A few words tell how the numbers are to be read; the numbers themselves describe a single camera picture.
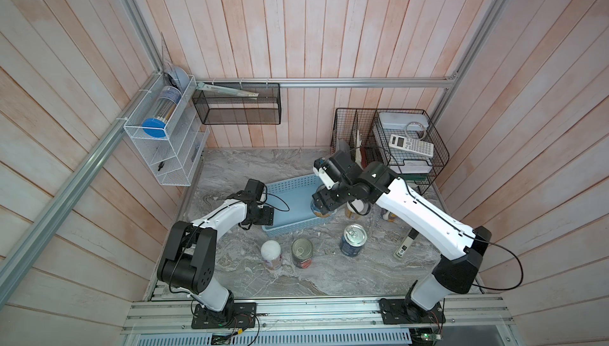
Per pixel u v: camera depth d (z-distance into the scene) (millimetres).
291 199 832
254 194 740
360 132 1114
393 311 735
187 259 452
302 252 762
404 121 999
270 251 752
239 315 730
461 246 415
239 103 1042
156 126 684
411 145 922
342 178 527
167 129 703
